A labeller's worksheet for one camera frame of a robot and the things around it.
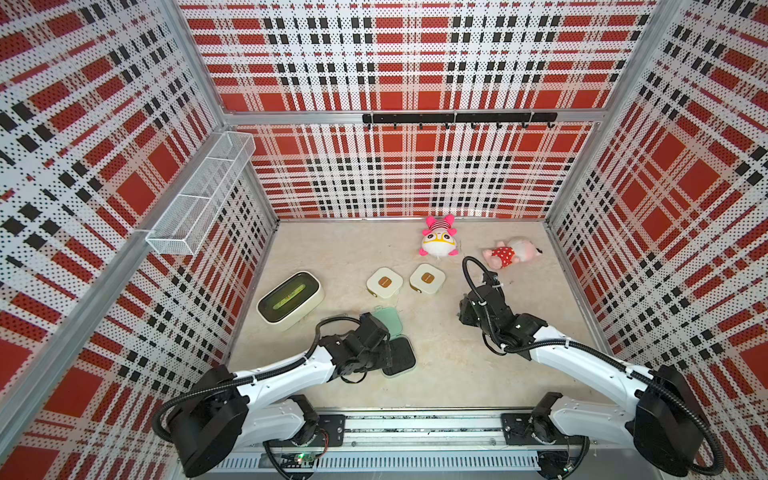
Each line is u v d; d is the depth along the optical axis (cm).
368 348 65
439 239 105
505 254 102
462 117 89
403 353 88
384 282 99
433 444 73
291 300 92
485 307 62
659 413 40
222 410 40
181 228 69
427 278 101
